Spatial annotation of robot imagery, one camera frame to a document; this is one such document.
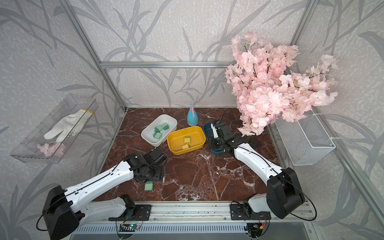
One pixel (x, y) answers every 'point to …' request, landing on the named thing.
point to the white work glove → (69, 125)
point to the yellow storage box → (176, 140)
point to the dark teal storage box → (209, 132)
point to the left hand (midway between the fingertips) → (157, 177)
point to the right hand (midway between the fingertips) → (210, 139)
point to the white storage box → (160, 122)
